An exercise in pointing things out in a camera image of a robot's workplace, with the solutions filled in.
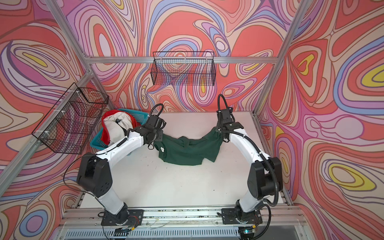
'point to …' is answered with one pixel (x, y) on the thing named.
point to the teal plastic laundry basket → (97, 143)
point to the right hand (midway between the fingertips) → (226, 128)
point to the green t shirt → (185, 151)
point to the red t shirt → (105, 135)
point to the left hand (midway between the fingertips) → (159, 132)
